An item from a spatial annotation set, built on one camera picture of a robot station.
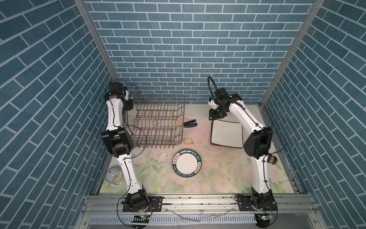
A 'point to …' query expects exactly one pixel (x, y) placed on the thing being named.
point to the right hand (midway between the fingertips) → (212, 118)
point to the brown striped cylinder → (272, 159)
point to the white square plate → (227, 133)
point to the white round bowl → (115, 175)
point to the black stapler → (190, 123)
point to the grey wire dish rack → (158, 120)
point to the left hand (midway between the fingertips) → (132, 105)
